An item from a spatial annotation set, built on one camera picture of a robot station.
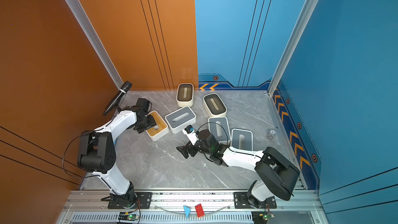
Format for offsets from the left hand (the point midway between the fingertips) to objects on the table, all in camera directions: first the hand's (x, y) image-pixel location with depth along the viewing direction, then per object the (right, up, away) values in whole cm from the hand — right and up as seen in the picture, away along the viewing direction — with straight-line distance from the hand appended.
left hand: (152, 123), depth 95 cm
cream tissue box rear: (+19, +18, +14) cm, 30 cm away
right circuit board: (+58, -40, -25) cm, 75 cm away
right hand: (+22, -8, -14) cm, 27 cm away
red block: (+30, -36, -25) cm, 54 cm away
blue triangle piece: (+24, -37, -25) cm, 51 cm away
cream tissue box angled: (+39, +11, +10) cm, 42 cm away
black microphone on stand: (-18, +12, -8) cm, 23 cm away
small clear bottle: (+72, -5, -4) cm, 73 cm away
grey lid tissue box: (+17, +2, +5) cm, 18 cm away
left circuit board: (-5, -41, -23) cm, 47 cm away
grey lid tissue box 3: (+55, -9, -2) cm, 56 cm away
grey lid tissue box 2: (+41, -2, +1) cm, 42 cm away
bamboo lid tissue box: (+6, -4, -3) cm, 8 cm away
